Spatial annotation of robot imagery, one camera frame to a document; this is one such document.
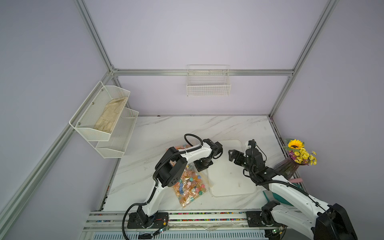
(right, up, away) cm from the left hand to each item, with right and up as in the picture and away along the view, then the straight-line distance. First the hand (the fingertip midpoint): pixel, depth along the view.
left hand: (202, 170), depth 90 cm
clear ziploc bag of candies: (-6, -7, -7) cm, 11 cm away
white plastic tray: (+14, -3, -6) cm, 16 cm away
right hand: (+19, +10, -5) cm, 22 cm away
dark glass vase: (+46, +4, -11) cm, 47 cm away
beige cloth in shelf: (-51, +32, -11) cm, 61 cm away
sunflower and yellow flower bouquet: (+46, +14, -19) cm, 52 cm away
